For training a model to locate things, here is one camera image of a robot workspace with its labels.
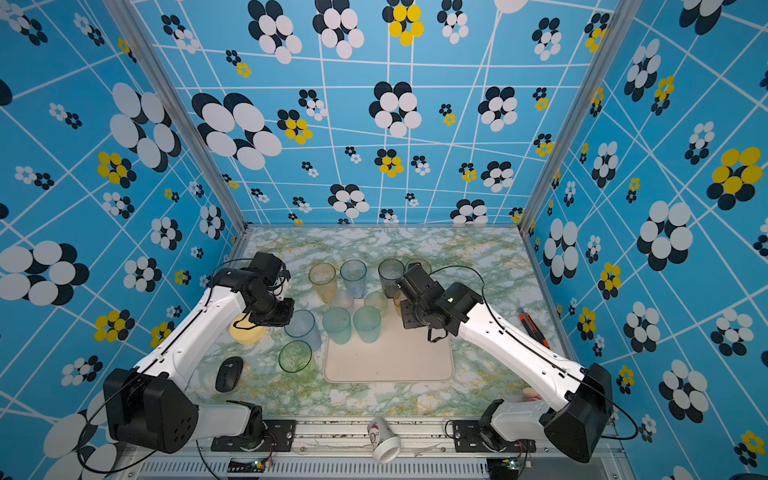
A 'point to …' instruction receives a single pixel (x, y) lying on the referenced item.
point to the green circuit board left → (256, 466)
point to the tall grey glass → (390, 271)
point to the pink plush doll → (531, 395)
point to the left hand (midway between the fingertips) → (289, 318)
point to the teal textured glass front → (336, 322)
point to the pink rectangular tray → (401, 354)
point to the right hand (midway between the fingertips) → (413, 311)
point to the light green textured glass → (377, 300)
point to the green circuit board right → (503, 467)
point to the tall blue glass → (353, 272)
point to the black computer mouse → (229, 373)
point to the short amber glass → (398, 297)
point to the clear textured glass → (342, 299)
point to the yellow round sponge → (245, 331)
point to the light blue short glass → (301, 326)
